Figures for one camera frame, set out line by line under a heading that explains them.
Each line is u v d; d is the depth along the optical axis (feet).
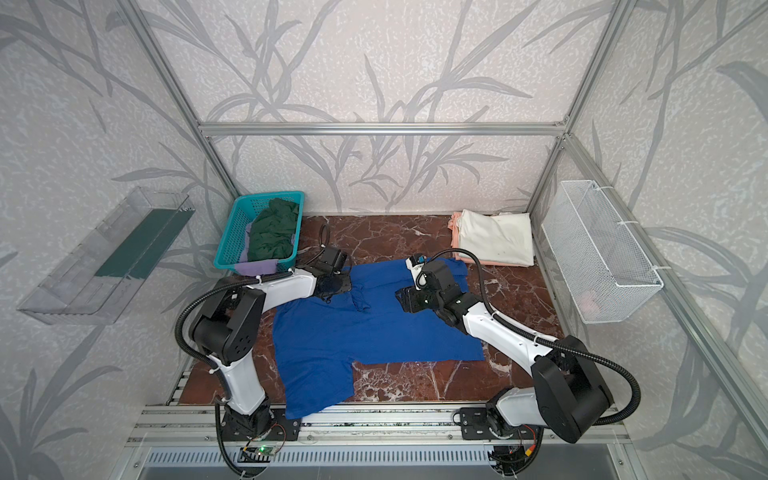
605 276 2.00
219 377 1.77
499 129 3.16
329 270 2.54
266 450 2.31
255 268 3.07
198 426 2.47
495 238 3.55
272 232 3.48
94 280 2.11
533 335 1.52
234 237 3.45
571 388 1.36
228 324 1.63
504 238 3.55
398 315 3.04
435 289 2.16
